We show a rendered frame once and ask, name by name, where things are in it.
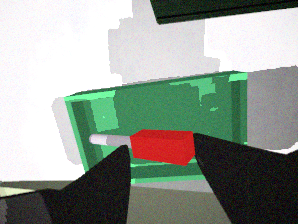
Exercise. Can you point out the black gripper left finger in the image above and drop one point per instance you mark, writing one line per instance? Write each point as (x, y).
(99, 196)

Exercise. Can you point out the red-headed pin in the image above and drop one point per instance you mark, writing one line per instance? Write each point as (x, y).
(168, 146)

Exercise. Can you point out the green tray floor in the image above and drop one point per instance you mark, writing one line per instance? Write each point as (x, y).
(204, 109)

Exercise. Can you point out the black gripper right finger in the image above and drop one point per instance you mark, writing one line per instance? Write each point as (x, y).
(253, 185)

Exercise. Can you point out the green tray rim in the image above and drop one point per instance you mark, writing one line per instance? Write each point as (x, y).
(159, 173)

